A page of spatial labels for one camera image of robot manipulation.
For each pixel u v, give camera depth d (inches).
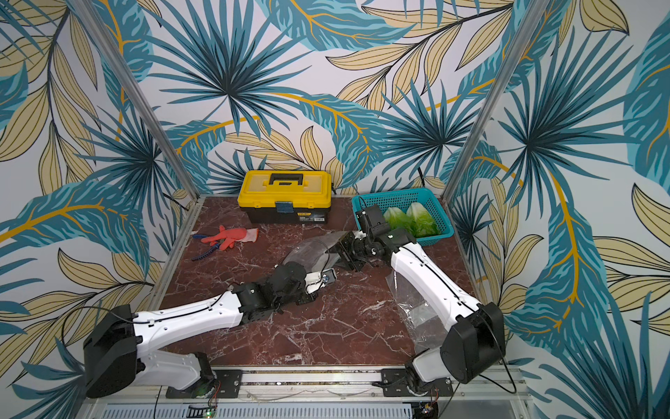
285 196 38.9
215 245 39.8
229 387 28.8
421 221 39.8
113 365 15.4
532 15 27.1
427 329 33.0
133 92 32.9
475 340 15.9
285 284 23.0
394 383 28.3
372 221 24.0
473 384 16.9
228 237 40.2
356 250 26.1
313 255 40.5
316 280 25.9
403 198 47.5
